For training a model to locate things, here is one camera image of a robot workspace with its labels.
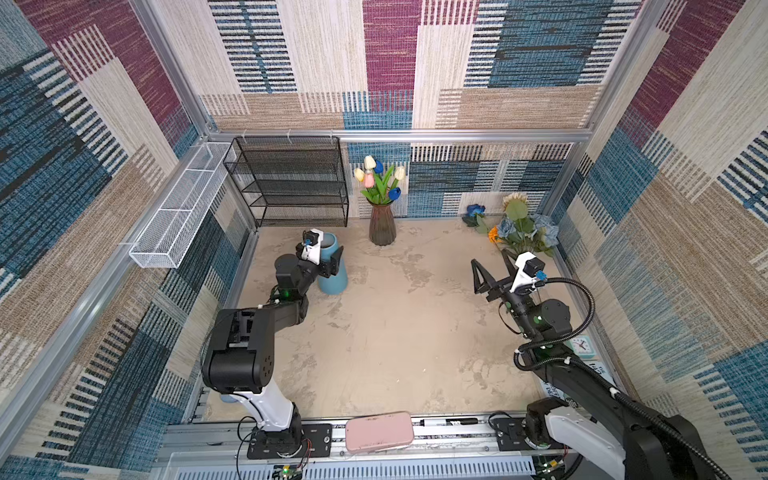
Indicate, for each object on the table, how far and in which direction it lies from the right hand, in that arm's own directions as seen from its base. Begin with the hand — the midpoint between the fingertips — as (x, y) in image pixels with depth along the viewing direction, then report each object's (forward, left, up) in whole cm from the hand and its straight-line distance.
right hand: (487, 257), depth 74 cm
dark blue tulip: (+25, +22, 0) cm, 33 cm away
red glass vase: (+28, +26, -17) cm, 42 cm away
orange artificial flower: (+29, -14, -25) cm, 41 cm away
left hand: (+15, +41, -8) cm, 45 cm away
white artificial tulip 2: (+32, +20, +2) cm, 38 cm away
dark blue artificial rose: (+38, -10, -25) cm, 46 cm away
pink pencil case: (-32, +28, -27) cm, 50 cm away
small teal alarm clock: (-13, -30, -26) cm, 41 cm away
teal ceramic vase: (+9, +42, -23) cm, 48 cm away
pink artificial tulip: (+29, +29, +2) cm, 41 cm away
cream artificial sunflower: (+32, -21, -13) cm, 41 cm away
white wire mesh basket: (+3, +76, +7) cm, 77 cm away
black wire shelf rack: (+45, +58, -9) cm, 74 cm away
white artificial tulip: (+34, +29, +5) cm, 45 cm away
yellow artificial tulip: (+31, +32, +3) cm, 45 cm away
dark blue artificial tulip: (+35, +26, +2) cm, 43 cm away
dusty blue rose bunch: (+24, -28, -19) cm, 42 cm away
